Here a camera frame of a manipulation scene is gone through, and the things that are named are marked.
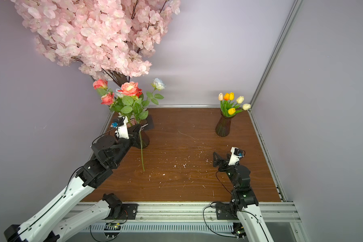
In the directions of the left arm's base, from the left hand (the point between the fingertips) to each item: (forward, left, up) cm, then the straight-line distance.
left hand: (140, 125), depth 65 cm
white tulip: (+19, -53, -6) cm, 57 cm away
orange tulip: (+24, -43, -5) cm, 50 cm away
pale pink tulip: (+26, -40, -5) cm, 48 cm away
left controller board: (-34, +16, -37) cm, 53 cm away
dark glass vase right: (+20, -45, -26) cm, 56 cm away
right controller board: (-35, -46, -37) cm, 69 cm away
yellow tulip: (+25, -46, -4) cm, 52 cm away
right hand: (-2, -40, -20) cm, 44 cm away
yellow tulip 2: (+14, -44, -5) cm, 47 cm away
